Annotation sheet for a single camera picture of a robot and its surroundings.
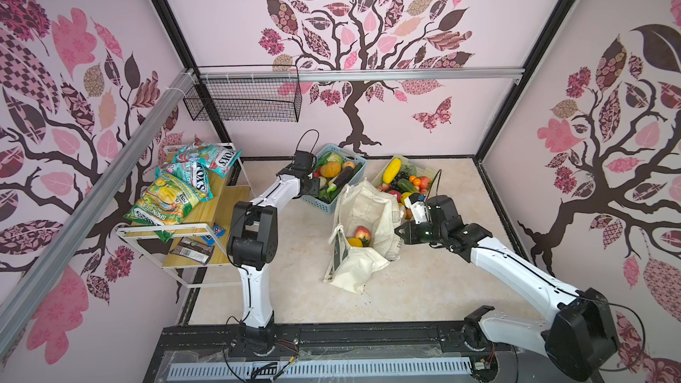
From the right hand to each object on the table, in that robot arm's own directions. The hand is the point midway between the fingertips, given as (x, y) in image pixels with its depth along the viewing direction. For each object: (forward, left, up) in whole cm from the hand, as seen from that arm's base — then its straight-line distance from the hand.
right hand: (396, 227), depth 81 cm
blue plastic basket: (+14, +22, -9) cm, 28 cm away
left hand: (+22, +31, -7) cm, 38 cm away
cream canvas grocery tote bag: (-11, +14, -5) cm, 19 cm away
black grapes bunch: (+29, -7, -9) cm, 32 cm away
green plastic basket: (+31, -15, -8) cm, 35 cm away
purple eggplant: (+25, +18, -6) cm, 31 cm away
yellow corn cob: (+31, -3, -7) cm, 32 cm away
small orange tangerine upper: (+29, -11, -10) cm, 32 cm away
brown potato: (+35, +14, -7) cm, 39 cm away
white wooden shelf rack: (-8, +55, +19) cm, 58 cm away
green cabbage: (+38, +21, -7) cm, 44 cm away
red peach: (+26, -16, -10) cm, 32 cm away
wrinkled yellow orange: (0, +13, -9) cm, 16 cm away
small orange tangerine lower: (+24, -12, -7) cm, 27 cm away
